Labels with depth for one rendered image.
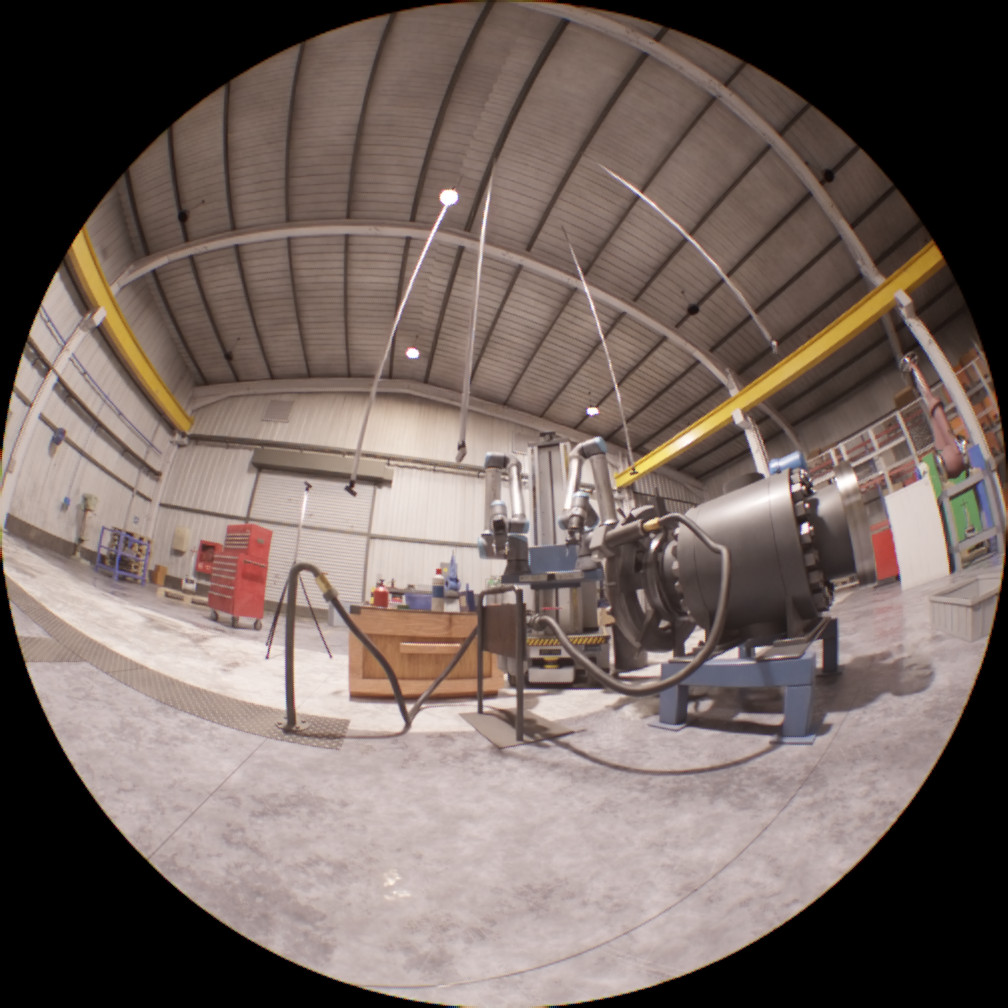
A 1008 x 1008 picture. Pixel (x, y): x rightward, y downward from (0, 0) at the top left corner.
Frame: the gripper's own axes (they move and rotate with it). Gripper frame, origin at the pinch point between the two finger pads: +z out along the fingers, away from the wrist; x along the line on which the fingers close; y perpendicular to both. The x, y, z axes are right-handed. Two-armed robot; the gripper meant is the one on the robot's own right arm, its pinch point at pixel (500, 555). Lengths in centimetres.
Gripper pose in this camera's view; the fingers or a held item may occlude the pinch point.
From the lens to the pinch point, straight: 154.7
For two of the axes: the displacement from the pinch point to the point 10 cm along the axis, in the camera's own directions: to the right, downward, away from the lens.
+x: -9.9, 1.5, 0.8
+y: 1.6, 6.8, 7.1
